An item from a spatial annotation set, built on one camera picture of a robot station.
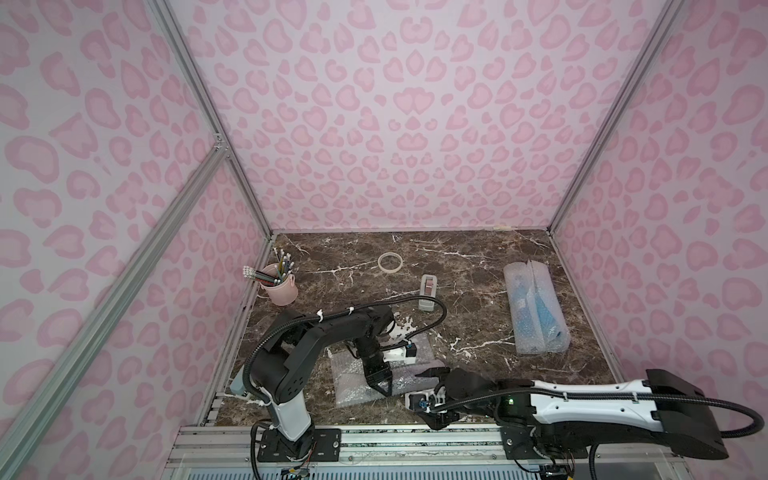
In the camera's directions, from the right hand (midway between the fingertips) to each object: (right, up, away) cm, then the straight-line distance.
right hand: (421, 391), depth 75 cm
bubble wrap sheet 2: (+34, +28, +26) cm, 52 cm away
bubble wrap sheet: (-19, 0, +7) cm, 20 cm away
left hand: (-10, -2, +8) cm, 13 cm away
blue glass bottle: (+32, +15, +15) cm, 39 cm away
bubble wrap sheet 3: (+39, +13, +11) cm, 43 cm away
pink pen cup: (-43, +21, +23) cm, 53 cm away
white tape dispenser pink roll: (+4, +23, +23) cm, 33 cm away
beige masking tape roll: (-8, +35, +39) cm, 53 cm away
